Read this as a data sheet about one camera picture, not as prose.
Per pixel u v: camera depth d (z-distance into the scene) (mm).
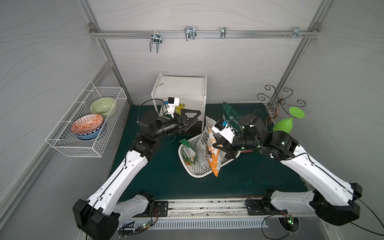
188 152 748
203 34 788
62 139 571
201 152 857
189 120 522
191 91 783
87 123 637
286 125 775
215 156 611
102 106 731
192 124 635
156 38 783
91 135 572
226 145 531
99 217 361
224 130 515
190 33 763
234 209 751
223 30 719
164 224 702
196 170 861
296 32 765
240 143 512
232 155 529
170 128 547
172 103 584
